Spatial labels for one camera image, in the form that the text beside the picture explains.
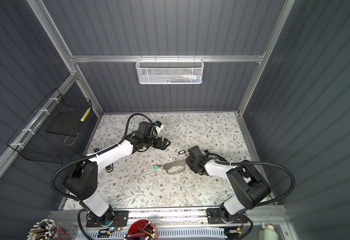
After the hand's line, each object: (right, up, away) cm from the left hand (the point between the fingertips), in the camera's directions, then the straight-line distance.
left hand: (164, 140), depth 89 cm
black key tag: (+10, -9, +9) cm, 16 cm away
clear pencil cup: (-42, -31, -32) cm, 61 cm away
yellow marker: (-43, +15, -8) cm, 46 cm away
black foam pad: (-49, +10, -13) cm, 52 cm away
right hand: (+14, -14, +4) cm, 20 cm away
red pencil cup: (-7, -36, -25) cm, 45 cm away
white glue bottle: (+47, -38, -24) cm, 66 cm away
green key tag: (-5, -17, +2) cm, 18 cm away
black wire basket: (-55, +5, -16) cm, 58 cm away
